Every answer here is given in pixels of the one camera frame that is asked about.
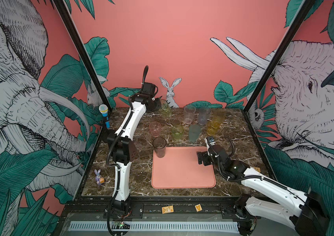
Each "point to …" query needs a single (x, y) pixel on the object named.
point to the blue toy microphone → (103, 109)
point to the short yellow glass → (212, 127)
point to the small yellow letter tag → (198, 207)
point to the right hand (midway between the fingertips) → (202, 149)
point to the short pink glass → (155, 128)
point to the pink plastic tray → (180, 169)
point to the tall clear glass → (189, 111)
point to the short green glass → (177, 132)
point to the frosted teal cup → (194, 131)
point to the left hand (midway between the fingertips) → (159, 103)
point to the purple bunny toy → (99, 180)
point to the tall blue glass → (203, 112)
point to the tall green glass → (165, 109)
